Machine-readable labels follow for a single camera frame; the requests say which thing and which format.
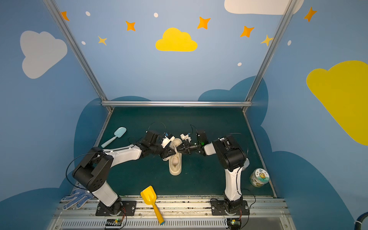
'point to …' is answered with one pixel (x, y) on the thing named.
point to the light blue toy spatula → (118, 133)
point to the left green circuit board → (113, 222)
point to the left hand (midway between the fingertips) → (174, 150)
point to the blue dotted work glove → (80, 195)
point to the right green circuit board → (234, 223)
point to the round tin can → (259, 177)
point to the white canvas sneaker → (175, 163)
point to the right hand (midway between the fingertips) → (176, 150)
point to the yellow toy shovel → (149, 196)
